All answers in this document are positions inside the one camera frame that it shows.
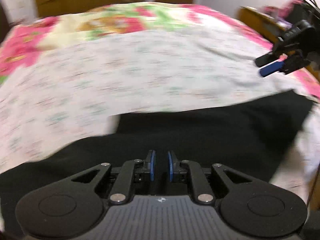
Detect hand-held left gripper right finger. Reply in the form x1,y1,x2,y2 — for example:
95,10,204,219
167,151,251,204

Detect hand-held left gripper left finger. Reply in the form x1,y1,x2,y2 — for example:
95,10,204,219
71,150,157,204

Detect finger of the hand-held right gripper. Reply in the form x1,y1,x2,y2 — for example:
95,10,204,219
259,56,287,78
255,51,276,67

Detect black pants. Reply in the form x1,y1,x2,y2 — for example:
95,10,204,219
0,90,314,240

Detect wooden desk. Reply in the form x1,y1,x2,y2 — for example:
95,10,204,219
237,6,320,81

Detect white floral bed sheet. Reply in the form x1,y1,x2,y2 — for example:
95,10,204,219
0,27,320,205

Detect pink cartoon printed blanket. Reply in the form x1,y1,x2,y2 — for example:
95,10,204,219
0,2,320,103

